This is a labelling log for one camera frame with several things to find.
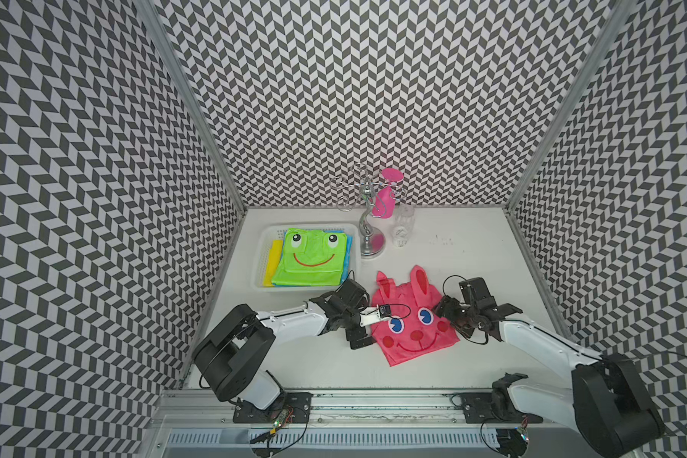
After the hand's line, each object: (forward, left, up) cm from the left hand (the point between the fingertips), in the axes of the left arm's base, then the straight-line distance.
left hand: (366, 324), depth 87 cm
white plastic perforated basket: (+30, +34, +9) cm, 46 cm away
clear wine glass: (+39, -15, +5) cm, 42 cm away
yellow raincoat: (+22, +31, +6) cm, 38 cm away
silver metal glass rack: (+33, -3, -1) cm, 34 cm away
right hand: (+1, -23, +1) cm, 23 cm away
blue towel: (+18, +6, +6) cm, 21 cm away
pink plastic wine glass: (+35, -7, +17) cm, 40 cm away
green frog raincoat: (+19, +18, +8) cm, 28 cm away
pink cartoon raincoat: (-2, -14, +1) cm, 14 cm away
